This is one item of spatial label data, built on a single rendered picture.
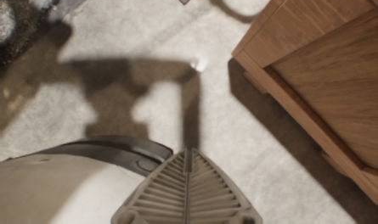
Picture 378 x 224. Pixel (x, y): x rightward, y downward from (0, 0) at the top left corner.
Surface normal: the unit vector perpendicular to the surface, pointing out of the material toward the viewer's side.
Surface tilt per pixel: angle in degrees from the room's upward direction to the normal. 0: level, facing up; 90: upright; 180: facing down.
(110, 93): 0
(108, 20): 0
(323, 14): 90
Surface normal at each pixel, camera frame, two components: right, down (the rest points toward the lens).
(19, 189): 0.02, -0.82
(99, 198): 0.26, -0.81
